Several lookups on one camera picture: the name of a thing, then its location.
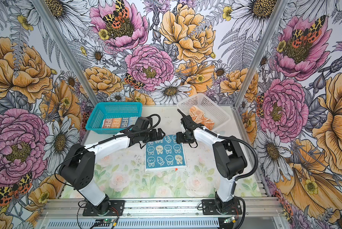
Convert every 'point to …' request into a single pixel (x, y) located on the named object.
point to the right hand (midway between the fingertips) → (181, 144)
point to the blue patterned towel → (165, 154)
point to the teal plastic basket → (101, 111)
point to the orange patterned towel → (199, 116)
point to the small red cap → (176, 169)
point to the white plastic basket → (219, 117)
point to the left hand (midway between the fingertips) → (158, 139)
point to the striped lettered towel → (116, 123)
